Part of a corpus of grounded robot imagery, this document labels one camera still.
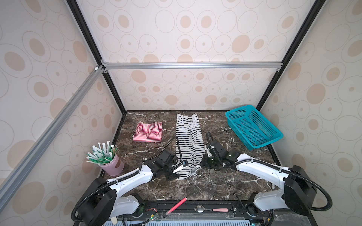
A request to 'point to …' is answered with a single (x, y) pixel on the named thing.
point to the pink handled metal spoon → (201, 208)
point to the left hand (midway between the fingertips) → (181, 169)
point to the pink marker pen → (176, 206)
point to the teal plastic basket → (255, 130)
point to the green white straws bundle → (102, 155)
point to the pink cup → (114, 167)
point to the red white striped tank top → (152, 132)
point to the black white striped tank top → (191, 143)
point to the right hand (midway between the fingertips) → (199, 164)
